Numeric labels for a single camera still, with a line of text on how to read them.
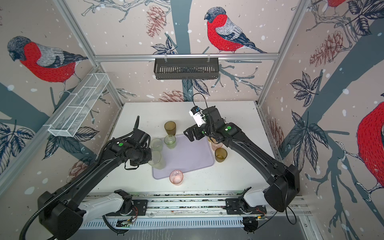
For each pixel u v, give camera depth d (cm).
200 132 65
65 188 40
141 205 75
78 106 78
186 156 88
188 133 66
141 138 62
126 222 71
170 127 101
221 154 88
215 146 95
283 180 39
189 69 105
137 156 63
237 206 73
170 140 96
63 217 38
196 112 65
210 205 75
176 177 83
